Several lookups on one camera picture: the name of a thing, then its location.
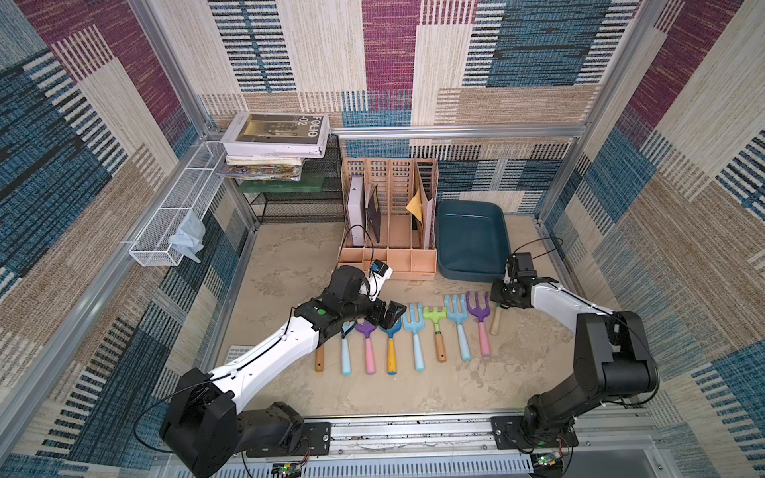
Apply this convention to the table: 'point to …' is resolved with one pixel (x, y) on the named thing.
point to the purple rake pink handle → (368, 328)
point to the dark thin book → (374, 213)
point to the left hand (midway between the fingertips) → (391, 298)
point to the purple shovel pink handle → (480, 313)
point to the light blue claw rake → (346, 353)
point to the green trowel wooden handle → (436, 315)
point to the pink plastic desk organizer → (389, 213)
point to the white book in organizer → (356, 210)
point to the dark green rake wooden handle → (495, 322)
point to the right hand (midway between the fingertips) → (499, 289)
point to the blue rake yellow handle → (391, 356)
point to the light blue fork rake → (415, 327)
